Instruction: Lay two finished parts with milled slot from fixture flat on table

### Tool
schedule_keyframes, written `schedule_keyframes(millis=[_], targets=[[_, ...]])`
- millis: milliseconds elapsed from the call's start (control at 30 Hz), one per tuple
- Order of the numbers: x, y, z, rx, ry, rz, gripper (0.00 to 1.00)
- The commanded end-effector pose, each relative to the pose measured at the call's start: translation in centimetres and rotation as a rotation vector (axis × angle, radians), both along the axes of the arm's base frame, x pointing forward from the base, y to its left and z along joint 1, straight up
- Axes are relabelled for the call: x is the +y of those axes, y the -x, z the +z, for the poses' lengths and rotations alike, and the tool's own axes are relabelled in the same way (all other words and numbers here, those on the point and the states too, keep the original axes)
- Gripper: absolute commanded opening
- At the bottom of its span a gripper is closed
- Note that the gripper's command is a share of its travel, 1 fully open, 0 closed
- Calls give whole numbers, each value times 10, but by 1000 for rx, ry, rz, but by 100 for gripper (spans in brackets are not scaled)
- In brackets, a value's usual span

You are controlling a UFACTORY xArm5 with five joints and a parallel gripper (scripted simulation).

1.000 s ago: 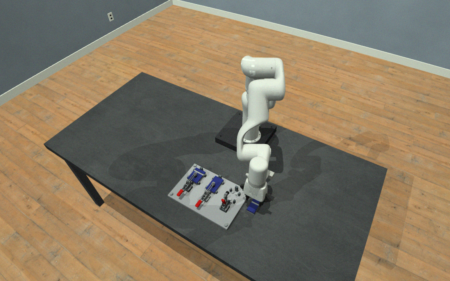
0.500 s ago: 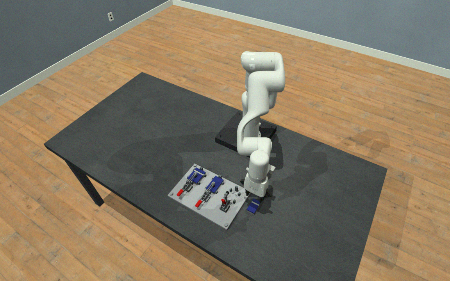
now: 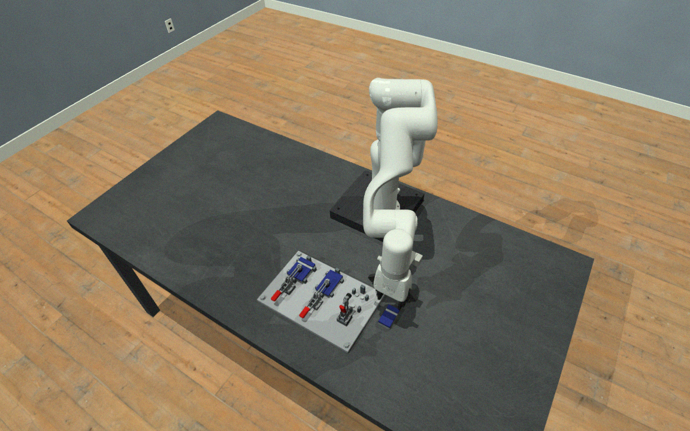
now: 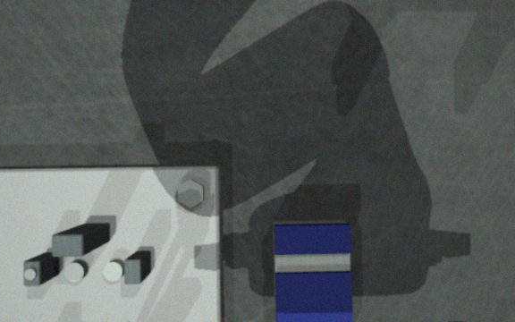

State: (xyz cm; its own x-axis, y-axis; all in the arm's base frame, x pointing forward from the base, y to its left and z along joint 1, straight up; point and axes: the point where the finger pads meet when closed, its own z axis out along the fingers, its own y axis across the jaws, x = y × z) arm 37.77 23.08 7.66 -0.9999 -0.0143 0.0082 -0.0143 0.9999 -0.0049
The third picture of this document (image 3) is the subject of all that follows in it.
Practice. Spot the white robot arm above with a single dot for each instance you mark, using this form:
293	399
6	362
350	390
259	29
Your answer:
406	118

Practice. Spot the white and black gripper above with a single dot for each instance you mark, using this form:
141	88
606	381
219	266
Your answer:
397	289

